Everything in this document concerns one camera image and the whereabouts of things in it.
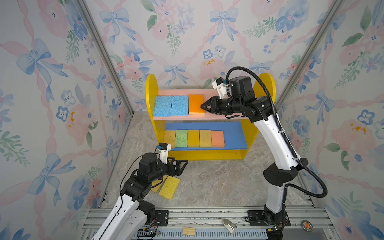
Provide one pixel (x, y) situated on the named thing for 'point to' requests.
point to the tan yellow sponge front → (205, 140)
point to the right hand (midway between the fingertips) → (202, 105)
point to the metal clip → (229, 225)
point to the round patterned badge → (307, 226)
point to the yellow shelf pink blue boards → (237, 132)
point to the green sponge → (181, 140)
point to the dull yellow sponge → (169, 136)
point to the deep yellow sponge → (193, 138)
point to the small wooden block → (189, 231)
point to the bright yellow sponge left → (169, 187)
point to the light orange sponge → (217, 140)
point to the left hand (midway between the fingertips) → (181, 159)
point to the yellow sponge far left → (154, 189)
